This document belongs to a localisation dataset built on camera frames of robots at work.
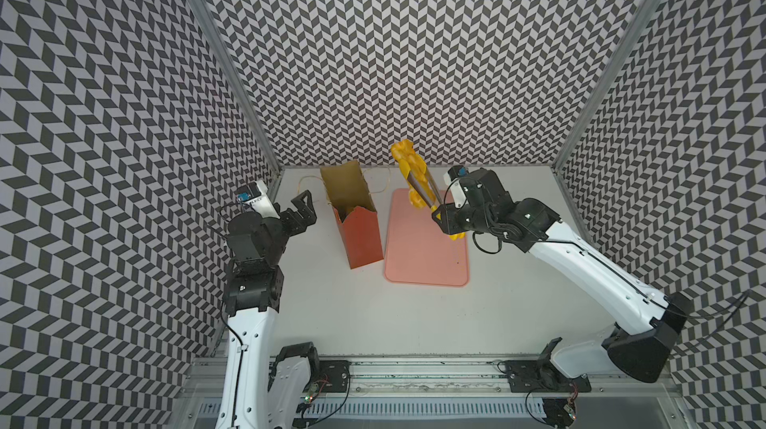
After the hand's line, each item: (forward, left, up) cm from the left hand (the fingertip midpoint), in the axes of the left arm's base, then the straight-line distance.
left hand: (295, 200), depth 70 cm
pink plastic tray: (+1, -30, -27) cm, 40 cm away
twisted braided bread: (+17, -28, -5) cm, 33 cm away
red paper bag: (+1, -13, -6) cm, 15 cm away
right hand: (-2, -35, -5) cm, 36 cm away
